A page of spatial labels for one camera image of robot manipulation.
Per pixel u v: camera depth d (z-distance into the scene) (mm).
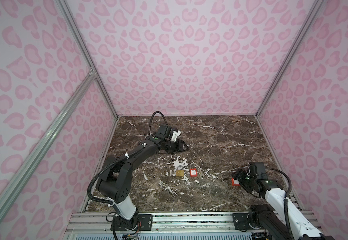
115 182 458
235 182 836
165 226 732
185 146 819
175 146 769
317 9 693
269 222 578
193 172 882
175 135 823
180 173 886
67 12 696
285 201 503
